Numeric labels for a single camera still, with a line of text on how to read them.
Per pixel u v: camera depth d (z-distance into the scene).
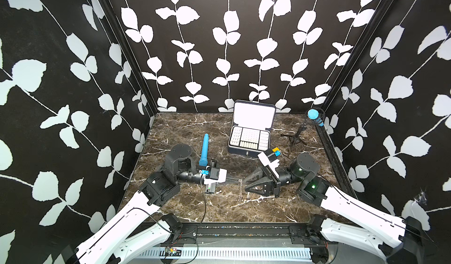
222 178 0.44
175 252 0.72
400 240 0.40
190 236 0.73
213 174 0.42
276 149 1.02
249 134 1.01
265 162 0.50
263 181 0.51
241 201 0.82
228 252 0.70
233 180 0.51
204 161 0.94
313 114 0.84
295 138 0.98
